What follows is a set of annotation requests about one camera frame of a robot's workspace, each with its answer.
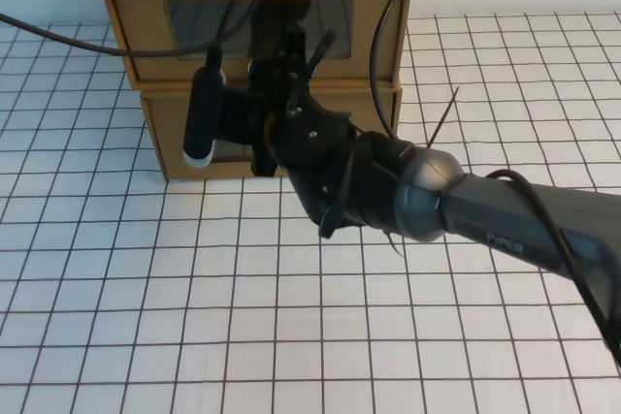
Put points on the brown cardboard shoebox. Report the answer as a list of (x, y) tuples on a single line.
[(164, 36), (166, 111)]

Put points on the white grid tablecloth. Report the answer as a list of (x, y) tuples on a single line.
[(124, 292)]

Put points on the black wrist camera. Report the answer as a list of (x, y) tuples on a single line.
[(203, 116)]

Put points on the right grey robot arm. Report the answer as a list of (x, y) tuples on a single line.
[(422, 193)]

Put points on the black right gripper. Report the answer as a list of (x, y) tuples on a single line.
[(287, 128)]

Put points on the black zip tie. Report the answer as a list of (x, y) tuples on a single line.
[(443, 118)]

